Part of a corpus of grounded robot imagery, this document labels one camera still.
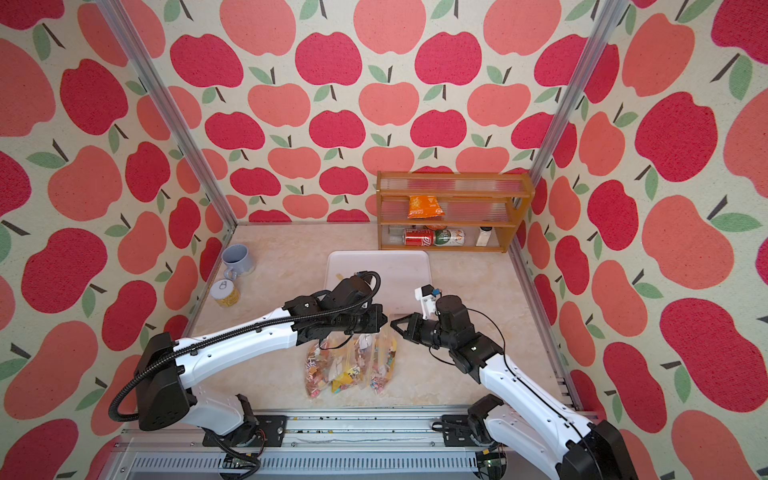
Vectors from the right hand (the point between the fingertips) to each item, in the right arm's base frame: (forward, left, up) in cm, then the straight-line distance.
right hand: (392, 329), depth 76 cm
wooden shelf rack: (+57, -18, -9) cm, 61 cm away
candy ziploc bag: (-8, +20, -10) cm, 24 cm away
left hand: (-1, 0, +2) cm, 3 cm away
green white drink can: (+42, -18, -8) cm, 46 cm away
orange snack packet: (+45, -7, +3) cm, 46 cm away
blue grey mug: (+22, +54, -5) cm, 59 cm away
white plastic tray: (+30, -1, -16) cm, 34 cm away
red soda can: (+41, -6, -8) cm, 42 cm away
